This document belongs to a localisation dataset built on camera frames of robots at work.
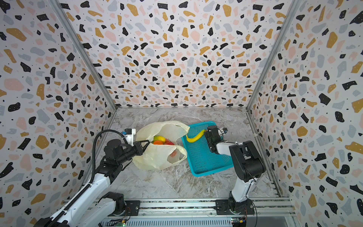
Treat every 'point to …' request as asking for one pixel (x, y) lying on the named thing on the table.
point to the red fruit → (168, 142)
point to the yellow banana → (194, 139)
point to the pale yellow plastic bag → (156, 157)
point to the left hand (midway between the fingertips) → (149, 139)
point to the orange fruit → (158, 142)
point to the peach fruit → (173, 154)
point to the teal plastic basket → (202, 161)
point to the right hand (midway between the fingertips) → (204, 128)
